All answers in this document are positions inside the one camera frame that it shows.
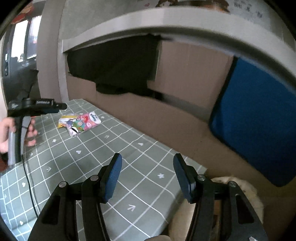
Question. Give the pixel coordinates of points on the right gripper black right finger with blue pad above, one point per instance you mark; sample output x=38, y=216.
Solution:
x=189, y=178

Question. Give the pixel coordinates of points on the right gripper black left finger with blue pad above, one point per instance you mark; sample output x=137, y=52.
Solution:
x=97, y=190

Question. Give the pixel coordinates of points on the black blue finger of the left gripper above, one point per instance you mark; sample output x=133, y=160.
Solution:
x=60, y=106

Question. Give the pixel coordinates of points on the yellow snack wrapper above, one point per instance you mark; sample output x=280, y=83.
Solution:
x=64, y=119

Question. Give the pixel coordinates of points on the pink Kleenex tissue pack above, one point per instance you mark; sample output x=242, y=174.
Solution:
x=82, y=123

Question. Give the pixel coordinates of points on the beige lined trash bin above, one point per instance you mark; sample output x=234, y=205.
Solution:
x=222, y=208

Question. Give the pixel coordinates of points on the grey grid tablecloth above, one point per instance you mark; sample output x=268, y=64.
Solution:
x=146, y=196

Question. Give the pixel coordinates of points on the black cloth under counter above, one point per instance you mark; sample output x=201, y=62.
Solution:
x=118, y=66

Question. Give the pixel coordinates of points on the blue cushion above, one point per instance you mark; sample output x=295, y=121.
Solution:
x=254, y=116

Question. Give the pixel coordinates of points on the grey counter ledge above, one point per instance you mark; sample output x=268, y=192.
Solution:
x=224, y=31

